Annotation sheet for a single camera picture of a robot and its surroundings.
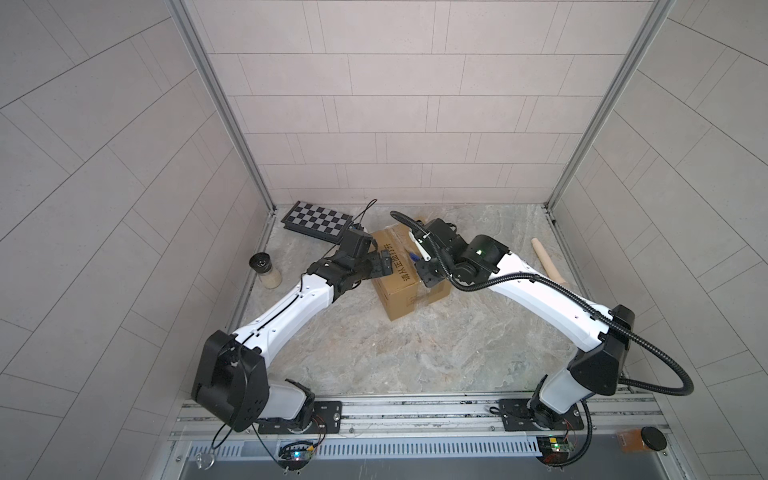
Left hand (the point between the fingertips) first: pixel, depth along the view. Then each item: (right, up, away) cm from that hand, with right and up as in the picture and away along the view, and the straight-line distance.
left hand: (386, 258), depth 83 cm
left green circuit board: (-19, -42, -18) cm, 49 cm away
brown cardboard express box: (+4, -8, -7) cm, 11 cm away
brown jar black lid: (+54, -35, -22) cm, 68 cm away
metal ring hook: (-38, -40, -21) cm, 59 cm away
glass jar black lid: (-37, -2, +4) cm, 37 cm away
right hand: (+9, -2, -8) cm, 12 cm away
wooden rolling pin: (+53, -4, +14) cm, 55 cm away
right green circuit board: (+39, -43, -15) cm, 60 cm away
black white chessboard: (-26, +11, +25) cm, 38 cm away
